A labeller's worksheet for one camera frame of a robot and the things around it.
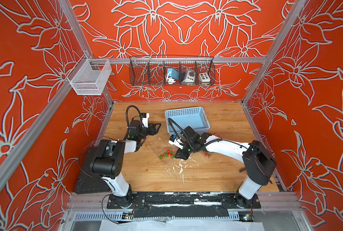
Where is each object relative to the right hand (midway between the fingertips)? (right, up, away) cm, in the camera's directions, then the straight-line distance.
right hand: (173, 156), depth 82 cm
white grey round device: (+11, +49, +9) cm, 51 cm away
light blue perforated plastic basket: (+18, +22, +28) cm, 40 cm away
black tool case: (-46, -11, -7) cm, 48 cm away
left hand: (-10, +18, +11) cm, 24 cm away
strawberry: (-4, +1, +8) cm, 9 cm away
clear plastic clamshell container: (+22, -1, +8) cm, 23 cm away
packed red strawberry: (+20, 0, +4) cm, 21 cm away
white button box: (+21, +50, +13) cm, 56 cm away
